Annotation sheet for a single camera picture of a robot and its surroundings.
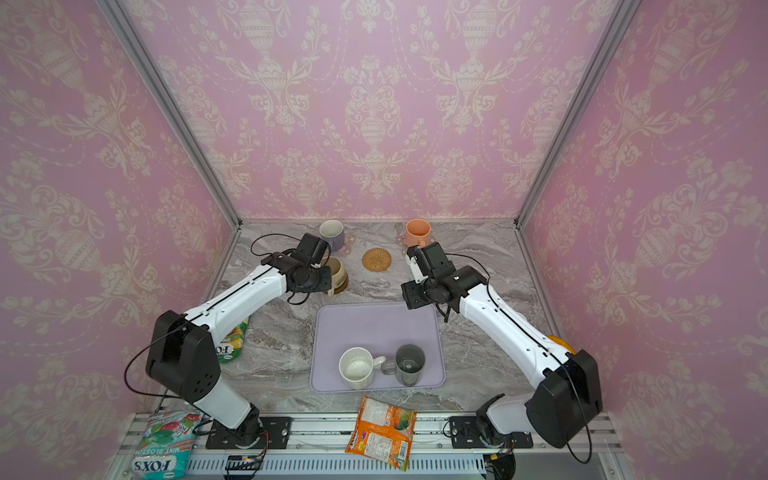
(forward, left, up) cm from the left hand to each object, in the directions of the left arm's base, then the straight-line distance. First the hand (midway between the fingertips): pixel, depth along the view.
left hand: (327, 283), depth 89 cm
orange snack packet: (-37, -18, -10) cm, 42 cm away
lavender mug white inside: (+28, +3, -7) cm, 29 cm away
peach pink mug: (+26, -29, -5) cm, 39 cm away
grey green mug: (-22, -24, -9) cm, 33 cm away
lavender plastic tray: (-8, -16, -12) cm, 22 cm away
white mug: (-21, -10, -10) cm, 25 cm away
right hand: (-6, -26, +6) cm, 27 cm away
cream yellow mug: (+6, -2, -2) cm, 6 cm away
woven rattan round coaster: (+18, -14, -11) cm, 25 cm away
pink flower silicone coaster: (+27, -3, -11) cm, 30 cm away
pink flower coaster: (+27, -24, -12) cm, 37 cm away
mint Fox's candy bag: (-40, +34, -10) cm, 53 cm away
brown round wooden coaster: (+6, -3, -11) cm, 13 cm away
